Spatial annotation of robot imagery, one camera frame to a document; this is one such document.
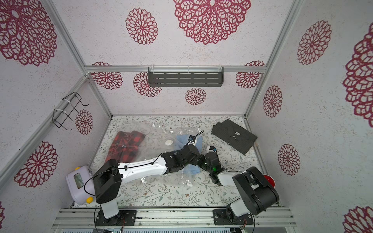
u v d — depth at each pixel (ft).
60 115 2.40
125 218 2.39
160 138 3.48
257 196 1.45
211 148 2.78
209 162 2.35
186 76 3.09
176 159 2.02
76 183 2.49
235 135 3.48
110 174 1.70
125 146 3.26
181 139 3.28
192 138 2.35
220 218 2.40
